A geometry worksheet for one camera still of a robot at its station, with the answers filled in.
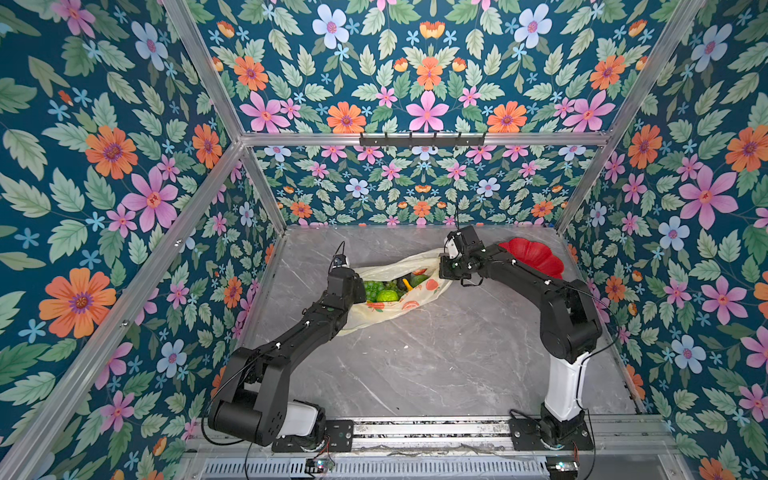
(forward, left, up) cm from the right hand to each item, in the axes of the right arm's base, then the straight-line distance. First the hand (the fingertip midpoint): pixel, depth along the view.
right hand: (439, 267), depth 95 cm
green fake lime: (-9, +17, -2) cm, 19 cm away
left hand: (-5, +25, +4) cm, 26 cm away
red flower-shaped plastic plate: (+12, -37, -9) cm, 40 cm away
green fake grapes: (-3, +22, -7) cm, 23 cm away
